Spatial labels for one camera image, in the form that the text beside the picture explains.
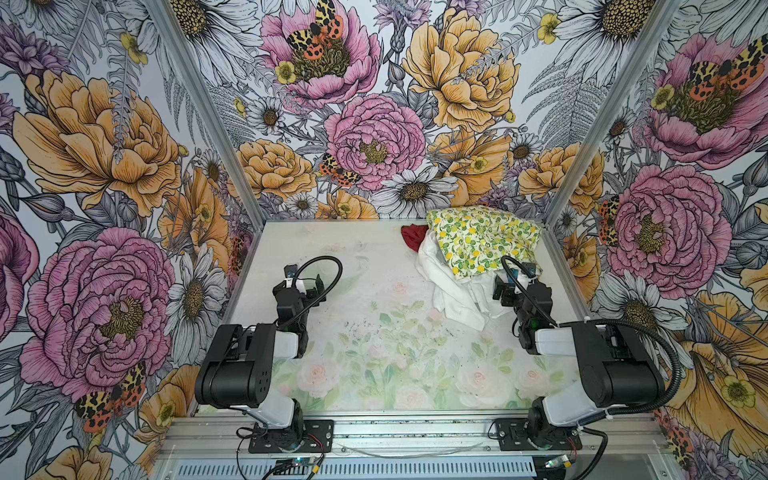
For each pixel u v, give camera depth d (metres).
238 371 0.45
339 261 0.76
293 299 0.73
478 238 1.00
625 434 0.92
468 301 0.97
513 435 0.73
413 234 1.14
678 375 0.42
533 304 0.73
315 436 0.73
